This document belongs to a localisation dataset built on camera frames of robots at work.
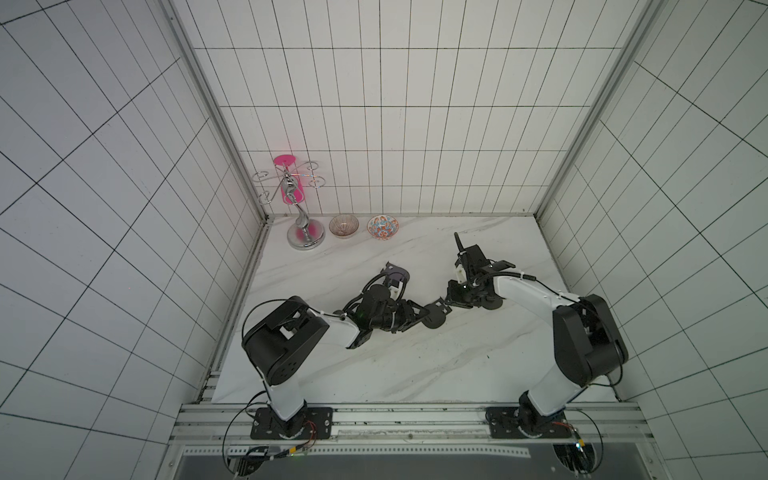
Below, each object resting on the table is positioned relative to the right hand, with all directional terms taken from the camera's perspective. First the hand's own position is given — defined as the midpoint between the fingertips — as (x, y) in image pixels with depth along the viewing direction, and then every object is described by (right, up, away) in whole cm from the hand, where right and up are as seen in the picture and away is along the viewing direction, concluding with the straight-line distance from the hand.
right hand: (448, 294), depth 92 cm
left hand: (-9, -6, -7) cm, 13 cm away
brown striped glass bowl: (-37, +23, +22) cm, 48 cm away
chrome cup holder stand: (-51, +19, +22) cm, 59 cm away
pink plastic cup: (-54, +43, +8) cm, 70 cm away
